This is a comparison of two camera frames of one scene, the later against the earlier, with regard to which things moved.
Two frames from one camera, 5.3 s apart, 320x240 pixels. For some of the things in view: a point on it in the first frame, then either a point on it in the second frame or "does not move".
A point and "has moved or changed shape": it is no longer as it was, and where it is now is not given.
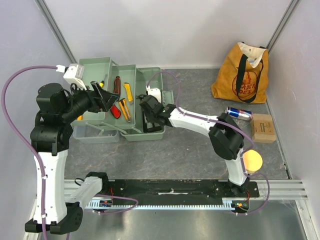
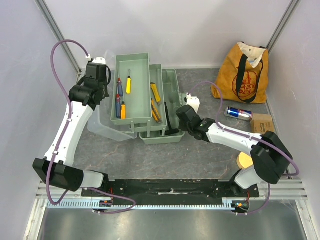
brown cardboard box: (262, 128) does not move
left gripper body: (83, 100) -> (104, 89)
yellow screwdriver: (102, 82) has moved or changed shape
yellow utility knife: (130, 95) has moved or changed shape
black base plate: (177, 189) does not move
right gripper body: (148, 105) -> (185, 113)
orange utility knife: (125, 109) has moved or changed shape
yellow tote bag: (243, 75) does not move
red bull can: (239, 113) does not move
